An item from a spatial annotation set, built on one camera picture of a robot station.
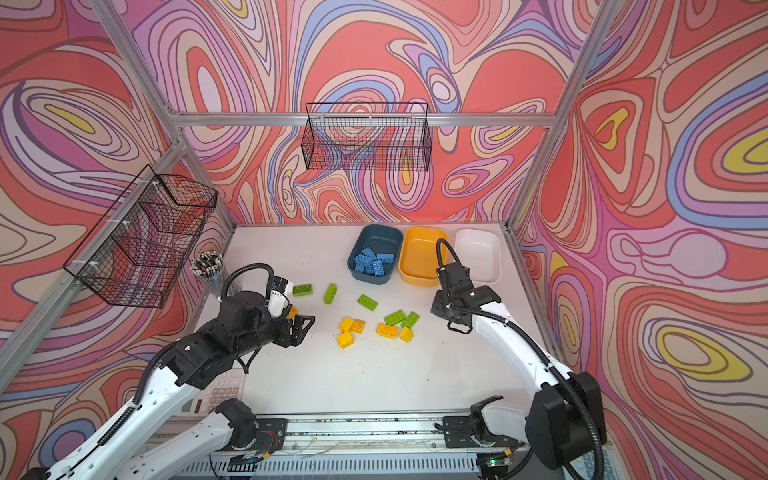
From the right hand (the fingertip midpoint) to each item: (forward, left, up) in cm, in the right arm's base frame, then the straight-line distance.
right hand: (445, 313), depth 84 cm
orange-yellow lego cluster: (+1, +26, -9) cm, 27 cm away
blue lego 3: (+26, +16, -6) cm, 31 cm away
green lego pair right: (+3, +9, -10) cm, 14 cm away
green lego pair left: (+4, +14, -9) cm, 17 cm away
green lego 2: (+10, +23, -10) cm, 27 cm away
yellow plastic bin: (+27, +5, -10) cm, 29 cm away
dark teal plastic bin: (+38, +18, -9) cm, 43 cm away
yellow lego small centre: (-2, +11, -9) cm, 14 cm away
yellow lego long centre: (0, +17, -10) cm, 19 cm away
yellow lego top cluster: (+2, +29, -8) cm, 31 cm away
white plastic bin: (+30, -19, -9) cm, 37 cm away
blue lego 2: (+29, +22, -8) cm, 37 cm away
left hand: (-5, +37, +11) cm, 39 cm away
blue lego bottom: (+26, +25, -9) cm, 37 cm away
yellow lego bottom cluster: (-4, +29, -8) cm, 31 cm away
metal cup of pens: (+15, +70, +7) cm, 72 cm away
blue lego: (+23, +19, -8) cm, 31 cm away
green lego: (+13, +35, -9) cm, 39 cm away
